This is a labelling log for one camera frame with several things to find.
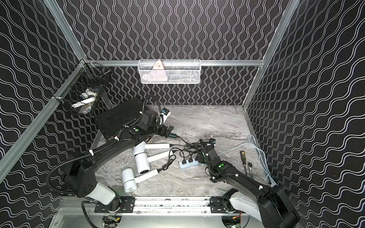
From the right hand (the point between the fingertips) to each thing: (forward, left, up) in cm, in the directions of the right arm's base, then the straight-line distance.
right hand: (201, 153), depth 87 cm
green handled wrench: (-5, -30, -5) cm, 31 cm away
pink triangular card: (+39, +27, +31) cm, 57 cm away
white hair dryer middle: (-5, +36, 0) cm, 36 cm away
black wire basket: (+31, +78, +22) cm, 87 cm away
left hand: (+12, +21, +17) cm, 30 cm away
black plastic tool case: (+22, +62, +3) cm, 66 cm away
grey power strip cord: (+13, -36, -6) cm, 39 cm away
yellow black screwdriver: (-1, -27, -5) cm, 27 cm away
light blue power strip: (-6, +8, -3) cm, 11 cm away
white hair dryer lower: (-17, +41, 0) cm, 44 cm away
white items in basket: (+16, +63, +29) cm, 72 cm away
